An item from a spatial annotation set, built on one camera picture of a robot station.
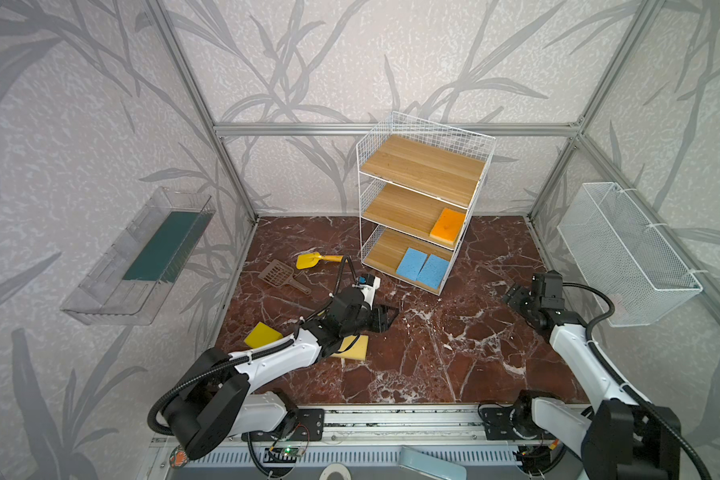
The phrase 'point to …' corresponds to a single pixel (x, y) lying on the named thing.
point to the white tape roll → (336, 467)
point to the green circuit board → (292, 451)
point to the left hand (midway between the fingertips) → (398, 304)
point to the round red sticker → (178, 458)
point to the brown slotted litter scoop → (280, 273)
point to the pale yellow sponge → (359, 350)
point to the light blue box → (431, 465)
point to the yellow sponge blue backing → (261, 335)
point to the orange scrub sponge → (448, 226)
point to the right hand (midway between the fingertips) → (518, 288)
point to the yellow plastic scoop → (311, 260)
